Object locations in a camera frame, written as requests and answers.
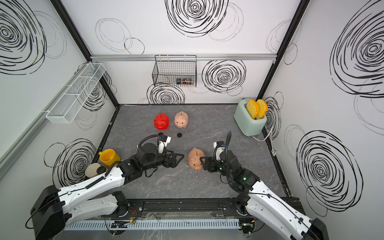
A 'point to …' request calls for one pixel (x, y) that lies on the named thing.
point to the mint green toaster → (250, 126)
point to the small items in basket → (185, 81)
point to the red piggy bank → (161, 121)
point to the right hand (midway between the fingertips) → (206, 159)
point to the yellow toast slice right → (262, 108)
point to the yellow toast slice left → (252, 108)
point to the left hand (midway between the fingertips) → (179, 155)
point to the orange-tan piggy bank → (194, 160)
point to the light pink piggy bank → (181, 119)
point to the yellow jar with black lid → (101, 169)
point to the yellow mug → (109, 156)
